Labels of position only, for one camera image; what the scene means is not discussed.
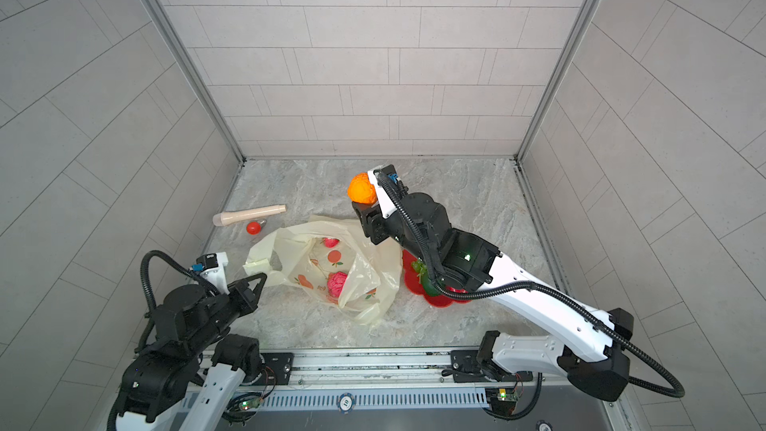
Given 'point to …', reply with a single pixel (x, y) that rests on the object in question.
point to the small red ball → (253, 227)
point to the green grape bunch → (420, 267)
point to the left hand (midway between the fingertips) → (274, 273)
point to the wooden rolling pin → (220, 217)
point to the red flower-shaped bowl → (413, 284)
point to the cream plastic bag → (331, 265)
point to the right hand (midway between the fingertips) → (363, 200)
